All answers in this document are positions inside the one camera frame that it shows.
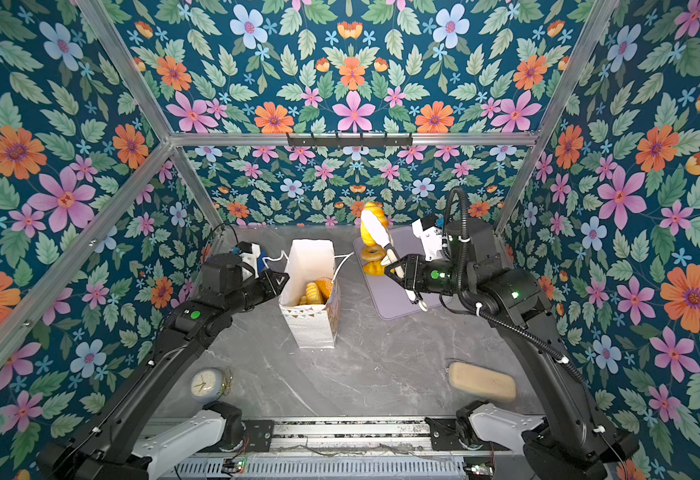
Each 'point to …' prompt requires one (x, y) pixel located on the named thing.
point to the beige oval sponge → (481, 382)
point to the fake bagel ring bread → (373, 253)
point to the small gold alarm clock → (209, 384)
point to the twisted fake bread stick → (312, 294)
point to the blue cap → (260, 263)
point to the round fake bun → (324, 285)
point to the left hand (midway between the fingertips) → (292, 270)
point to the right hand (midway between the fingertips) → (390, 268)
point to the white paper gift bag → (313, 326)
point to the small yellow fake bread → (374, 268)
